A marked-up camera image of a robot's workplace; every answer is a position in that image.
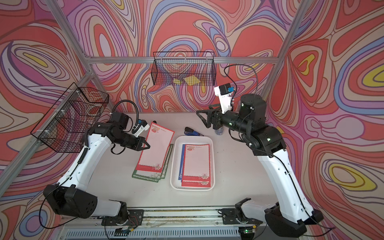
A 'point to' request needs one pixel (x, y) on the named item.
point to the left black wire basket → (63, 126)
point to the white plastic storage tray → (175, 184)
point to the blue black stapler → (189, 131)
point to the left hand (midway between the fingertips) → (149, 146)
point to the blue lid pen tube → (219, 131)
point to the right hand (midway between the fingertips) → (203, 114)
